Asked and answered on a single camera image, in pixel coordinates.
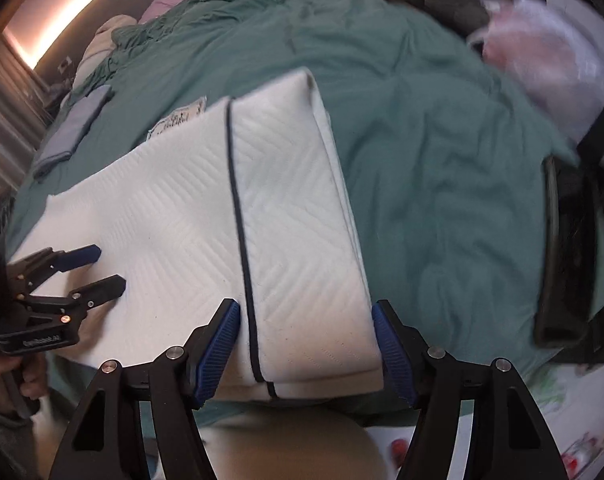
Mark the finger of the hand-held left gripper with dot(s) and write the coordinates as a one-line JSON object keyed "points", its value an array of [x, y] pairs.
{"points": [[81, 256], [101, 287]]}

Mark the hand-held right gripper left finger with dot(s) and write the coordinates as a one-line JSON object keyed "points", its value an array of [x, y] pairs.
{"points": [[216, 355]]}

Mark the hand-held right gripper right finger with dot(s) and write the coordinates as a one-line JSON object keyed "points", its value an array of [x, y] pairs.
{"points": [[394, 355]]}

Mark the cream herringbone pants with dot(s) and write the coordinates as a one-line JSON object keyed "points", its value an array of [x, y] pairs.
{"points": [[181, 210]]}

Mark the person's left forearm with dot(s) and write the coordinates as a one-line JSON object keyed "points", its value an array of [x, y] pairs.
{"points": [[1, 450]]}

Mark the person's cream-clad legs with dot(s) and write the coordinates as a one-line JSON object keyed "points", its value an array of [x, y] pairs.
{"points": [[292, 445]]}

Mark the folded grey garment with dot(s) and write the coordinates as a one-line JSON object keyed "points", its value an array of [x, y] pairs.
{"points": [[71, 130]]}

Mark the beige curtain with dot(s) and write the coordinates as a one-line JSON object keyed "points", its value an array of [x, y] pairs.
{"points": [[6, 110]]}

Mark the white goose plush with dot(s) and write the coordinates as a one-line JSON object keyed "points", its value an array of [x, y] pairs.
{"points": [[89, 62]]}

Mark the green duvet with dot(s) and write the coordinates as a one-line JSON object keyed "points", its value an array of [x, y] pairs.
{"points": [[432, 160]]}

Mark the pink plastic bag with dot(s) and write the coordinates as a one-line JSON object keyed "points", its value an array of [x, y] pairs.
{"points": [[542, 70]]}

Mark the white wall socket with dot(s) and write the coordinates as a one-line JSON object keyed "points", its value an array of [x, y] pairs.
{"points": [[63, 65]]}

